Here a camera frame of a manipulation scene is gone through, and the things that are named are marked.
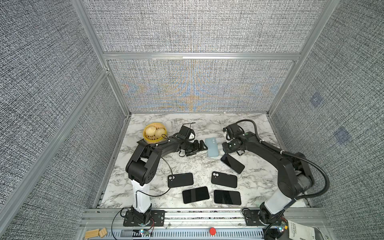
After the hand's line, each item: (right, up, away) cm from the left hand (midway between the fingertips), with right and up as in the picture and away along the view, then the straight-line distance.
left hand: (202, 151), depth 93 cm
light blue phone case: (+7, +1, +8) cm, 11 cm away
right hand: (+15, +2, 0) cm, 15 cm away
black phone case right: (+13, -17, -3) cm, 21 cm away
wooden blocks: (-51, -34, -24) cm, 66 cm away
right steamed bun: (-29, +11, +8) cm, 32 cm away
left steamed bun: (-34, +12, +8) cm, 37 cm away
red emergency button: (+3, -32, -25) cm, 41 cm away
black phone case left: (-14, -16, -6) cm, 22 cm away
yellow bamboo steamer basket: (-33, +6, +10) cm, 35 cm away
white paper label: (+43, -34, -24) cm, 59 cm away
